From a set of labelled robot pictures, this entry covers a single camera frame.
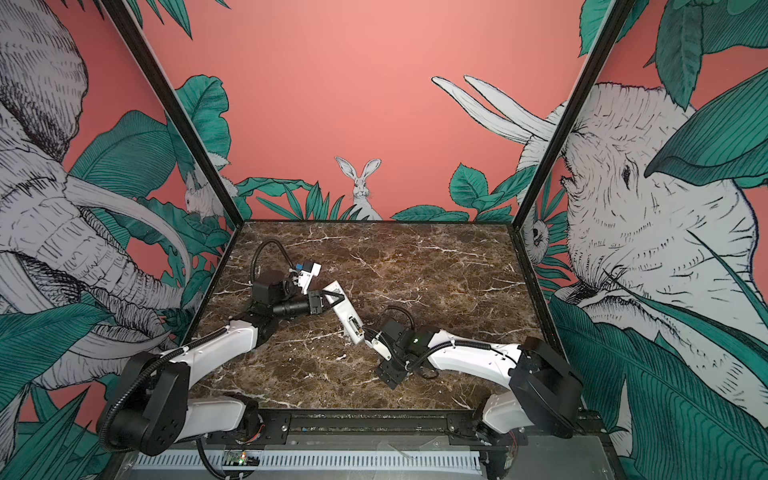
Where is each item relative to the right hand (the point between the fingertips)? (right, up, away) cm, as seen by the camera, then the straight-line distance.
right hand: (385, 365), depth 81 cm
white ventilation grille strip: (+9, -19, -11) cm, 23 cm away
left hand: (-12, +19, -2) cm, 23 cm away
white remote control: (-11, +14, -1) cm, 18 cm away
